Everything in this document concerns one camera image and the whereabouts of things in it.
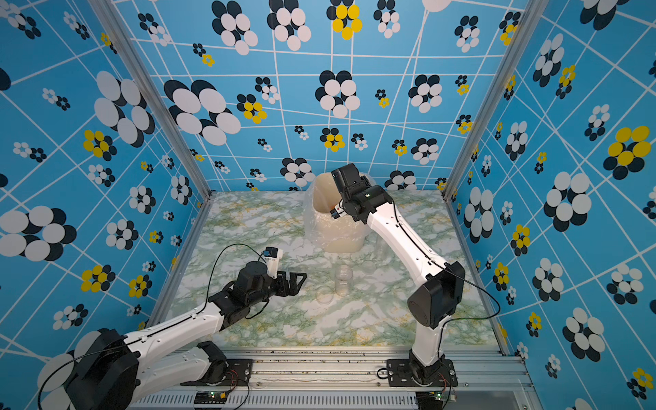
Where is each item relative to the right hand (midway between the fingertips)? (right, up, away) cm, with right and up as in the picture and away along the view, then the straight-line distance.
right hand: (375, 180), depth 79 cm
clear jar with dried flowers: (-10, -31, +5) cm, 33 cm away
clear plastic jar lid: (-16, -39, +10) cm, 44 cm away
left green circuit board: (-49, -63, -7) cm, 80 cm away
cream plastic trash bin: (-11, -17, +3) cm, 20 cm away
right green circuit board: (+16, -61, -9) cm, 64 cm away
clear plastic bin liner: (-21, -13, +2) cm, 25 cm away
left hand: (-24, -30, +3) cm, 39 cm away
